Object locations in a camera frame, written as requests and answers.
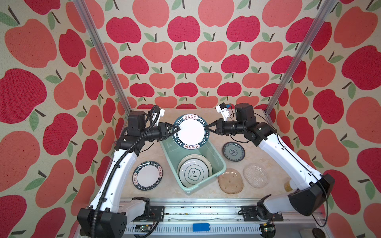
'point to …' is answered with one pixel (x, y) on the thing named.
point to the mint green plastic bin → (174, 153)
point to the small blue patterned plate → (233, 151)
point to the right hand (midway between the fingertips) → (206, 130)
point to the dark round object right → (318, 233)
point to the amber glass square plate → (230, 181)
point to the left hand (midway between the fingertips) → (180, 133)
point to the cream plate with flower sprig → (196, 156)
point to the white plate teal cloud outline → (192, 172)
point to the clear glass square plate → (256, 175)
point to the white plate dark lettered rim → (192, 134)
